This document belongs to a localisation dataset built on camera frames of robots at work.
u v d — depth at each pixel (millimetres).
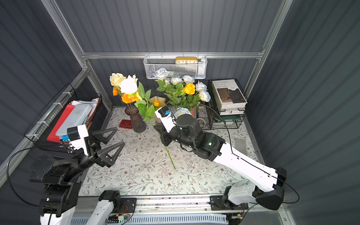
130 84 468
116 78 665
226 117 985
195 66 912
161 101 928
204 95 752
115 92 754
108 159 428
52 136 664
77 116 715
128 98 738
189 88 696
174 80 844
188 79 829
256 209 736
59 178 382
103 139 508
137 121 965
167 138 516
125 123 1073
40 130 616
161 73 722
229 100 911
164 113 469
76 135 390
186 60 868
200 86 802
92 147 442
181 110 623
